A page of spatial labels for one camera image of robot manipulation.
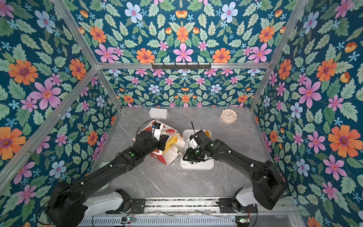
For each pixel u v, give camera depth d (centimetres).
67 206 39
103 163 89
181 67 92
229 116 111
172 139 94
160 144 70
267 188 41
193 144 75
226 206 73
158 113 111
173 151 86
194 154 70
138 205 74
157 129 69
